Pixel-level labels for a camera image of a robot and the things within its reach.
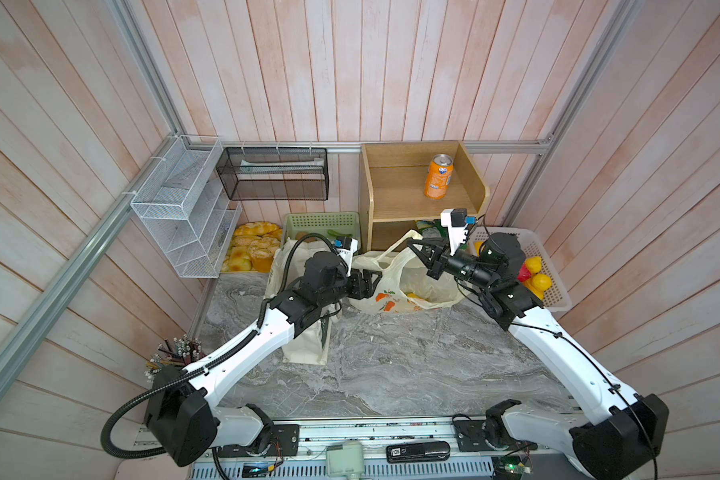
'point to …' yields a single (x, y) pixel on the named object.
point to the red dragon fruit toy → (524, 274)
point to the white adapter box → (345, 460)
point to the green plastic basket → (320, 223)
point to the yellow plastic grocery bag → (404, 283)
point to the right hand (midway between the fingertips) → (408, 243)
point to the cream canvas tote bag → (284, 270)
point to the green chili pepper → (336, 233)
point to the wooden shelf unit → (404, 183)
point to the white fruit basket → (557, 298)
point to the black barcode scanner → (418, 452)
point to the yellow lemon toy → (541, 281)
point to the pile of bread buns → (253, 246)
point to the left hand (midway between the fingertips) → (371, 279)
